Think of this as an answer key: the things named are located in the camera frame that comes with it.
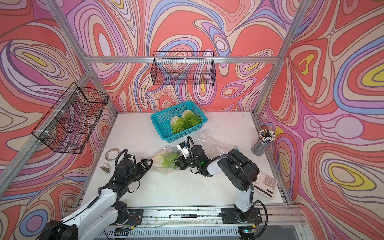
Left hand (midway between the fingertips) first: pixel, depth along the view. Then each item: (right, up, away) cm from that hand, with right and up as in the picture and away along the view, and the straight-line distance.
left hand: (152, 164), depth 85 cm
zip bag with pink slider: (+6, +7, +6) cm, 11 cm away
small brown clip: (-29, -4, +3) cm, 30 cm away
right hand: (+12, -1, +1) cm, 13 cm away
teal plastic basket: (0, +27, +26) cm, 37 cm away
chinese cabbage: (+14, +23, +14) cm, 31 cm away
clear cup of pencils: (+65, +16, -3) cm, 67 cm away
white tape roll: (-29, +4, +10) cm, 32 cm away
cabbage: (+10, +3, -2) cm, 10 cm away
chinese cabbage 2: (+22, +27, +17) cm, 39 cm away
